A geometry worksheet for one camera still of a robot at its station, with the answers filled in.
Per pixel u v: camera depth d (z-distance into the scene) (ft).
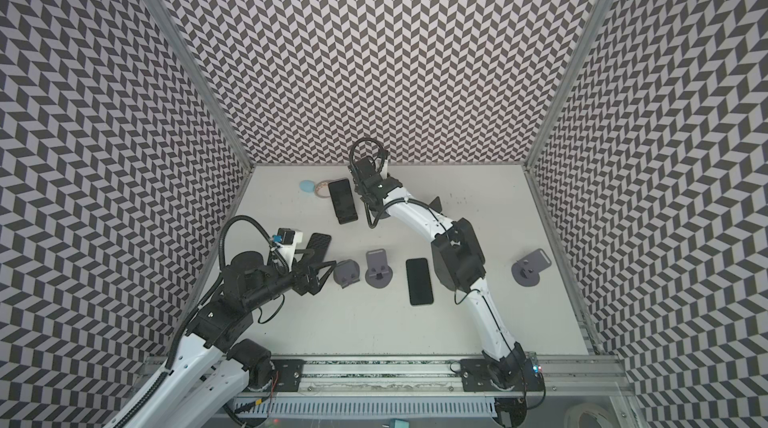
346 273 2.78
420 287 2.85
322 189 3.57
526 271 2.74
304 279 2.07
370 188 2.29
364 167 2.43
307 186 3.70
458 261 1.82
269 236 2.03
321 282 2.11
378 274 2.71
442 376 2.38
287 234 2.01
